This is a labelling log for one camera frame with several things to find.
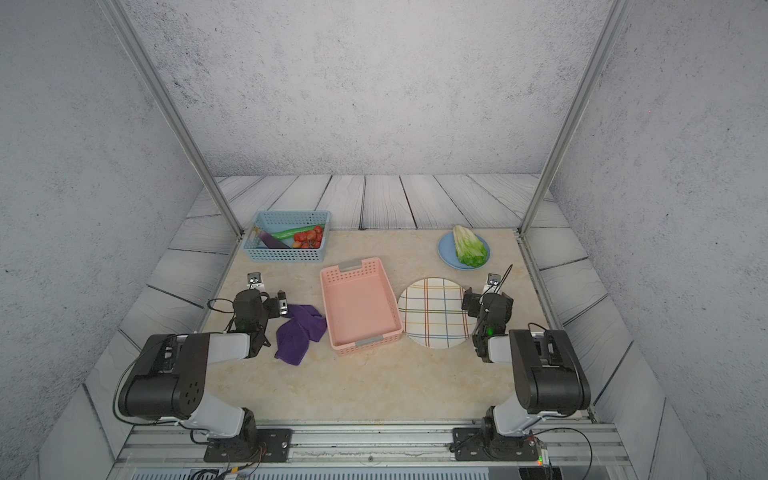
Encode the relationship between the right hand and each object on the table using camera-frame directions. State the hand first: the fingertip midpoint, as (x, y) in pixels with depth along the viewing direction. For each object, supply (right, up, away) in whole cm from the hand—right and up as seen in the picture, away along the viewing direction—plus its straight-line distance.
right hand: (489, 289), depth 93 cm
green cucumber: (-70, +19, +26) cm, 77 cm away
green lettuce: (-2, +13, +15) cm, 20 cm away
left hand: (-68, -1, +2) cm, 68 cm away
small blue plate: (-9, +12, +19) cm, 25 cm away
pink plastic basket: (-40, -6, +6) cm, 41 cm away
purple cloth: (-60, -14, -1) cm, 62 cm away
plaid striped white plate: (-18, -8, +1) cm, 19 cm away
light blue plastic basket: (-84, +12, +26) cm, 89 cm away
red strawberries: (-61, +16, +20) cm, 67 cm away
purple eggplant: (-76, +15, +22) cm, 80 cm away
